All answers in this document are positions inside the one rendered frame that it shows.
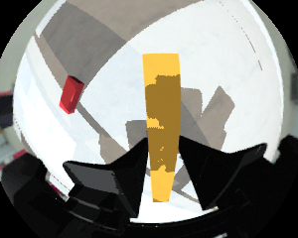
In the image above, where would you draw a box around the red rectangular block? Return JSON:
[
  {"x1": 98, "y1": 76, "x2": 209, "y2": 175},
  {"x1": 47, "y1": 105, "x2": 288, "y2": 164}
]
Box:
[{"x1": 59, "y1": 75, "x2": 84, "y2": 115}]

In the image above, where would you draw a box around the yellow bar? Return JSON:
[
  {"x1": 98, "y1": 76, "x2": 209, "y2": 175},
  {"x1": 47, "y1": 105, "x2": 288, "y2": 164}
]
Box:
[{"x1": 142, "y1": 53, "x2": 182, "y2": 202}]

